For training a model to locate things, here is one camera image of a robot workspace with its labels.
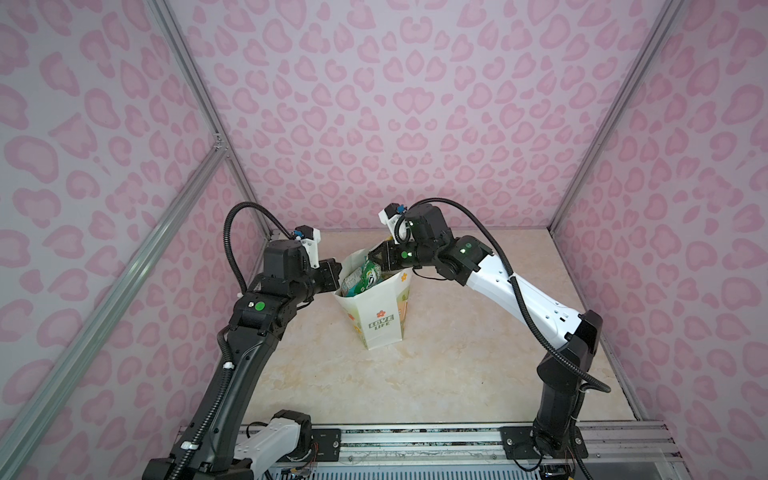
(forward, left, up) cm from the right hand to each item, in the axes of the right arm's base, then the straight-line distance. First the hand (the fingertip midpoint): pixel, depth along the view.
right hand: (369, 254), depth 70 cm
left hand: (-1, +7, -1) cm, 7 cm away
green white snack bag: (-2, +2, -7) cm, 8 cm away
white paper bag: (-6, -2, -17) cm, 18 cm away
